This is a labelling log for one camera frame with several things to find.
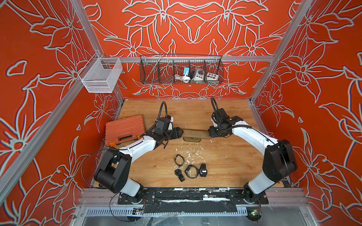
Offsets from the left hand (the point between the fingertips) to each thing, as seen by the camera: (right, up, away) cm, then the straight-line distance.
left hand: (180, 131), depth 88 cm
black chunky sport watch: (+4, -21, -10) cm, 24 cm away
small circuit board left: (-22, -39, -17) cm, 47 cm away
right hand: (+18, -1, 0) cm, 19 cm away
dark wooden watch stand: (+10, -3, +1) cm, 10 cm away
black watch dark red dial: (-1, -23, -8) cm, 25 cm away
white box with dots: (+22, +37, +6) cm, 43 cm away
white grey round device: (+13, +37, +3) cm, 39 cm away
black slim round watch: (-1, -20, -3) cm, 21 cm away
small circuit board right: (+38, -40, -18) cm, 58 cm away
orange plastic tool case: (-39, 0, +8) cm, 40 cm away
